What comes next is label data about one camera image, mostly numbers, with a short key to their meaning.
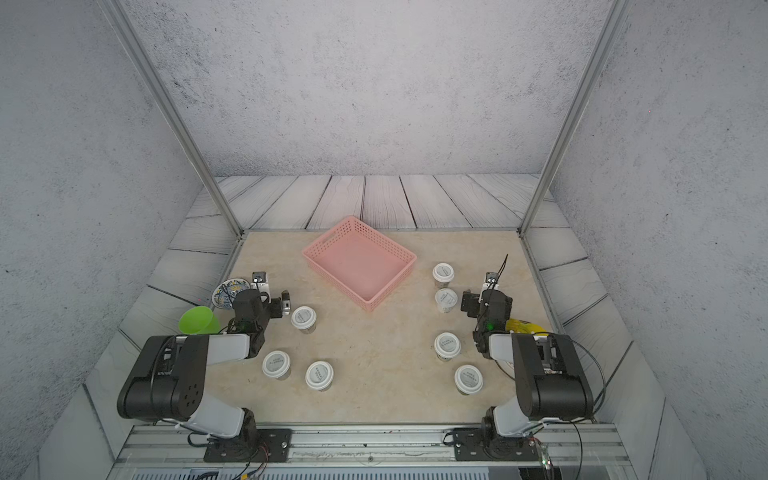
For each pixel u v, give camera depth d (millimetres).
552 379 452
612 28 717
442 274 993
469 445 726
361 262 1118
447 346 831
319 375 790
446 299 955
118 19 702
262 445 724
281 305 878
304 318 889
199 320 792
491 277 808
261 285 825
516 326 893
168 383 450
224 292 1012
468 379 779
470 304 849
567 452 752
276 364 804
